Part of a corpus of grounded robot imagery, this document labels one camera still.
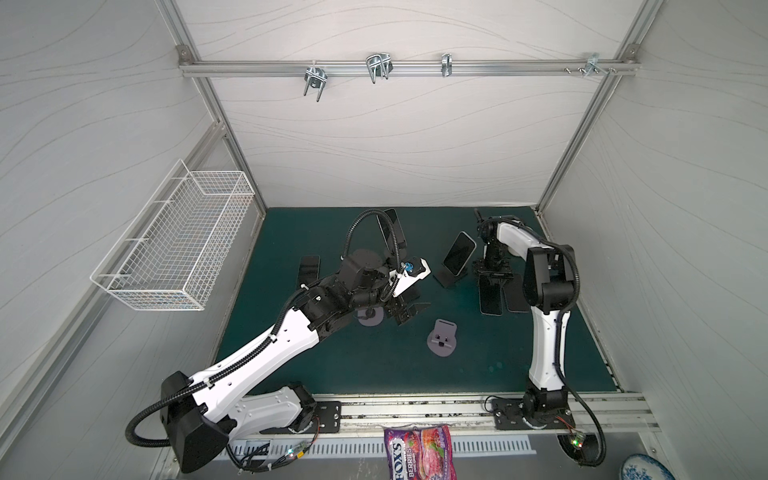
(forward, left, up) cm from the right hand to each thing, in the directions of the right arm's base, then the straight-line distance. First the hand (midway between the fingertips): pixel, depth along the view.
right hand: (495, 276), depth 99 cm
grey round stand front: (-24, +19, +3) cm, 31 cm away
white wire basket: (-18, +85, +32) cm, 92 cm away
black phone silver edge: (+5, +12, +6) cm, 15 cm away
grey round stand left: (-17, +40, -1) cm, 44 cm away
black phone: (-6, +2, -1) cm, 6 cm away
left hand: (-18, +26, +26) cm, 41 cm away
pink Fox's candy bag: (-49, +25, +2) cm, 56 cm away
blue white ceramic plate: (-49, -25, +1) cm, 55 cm away
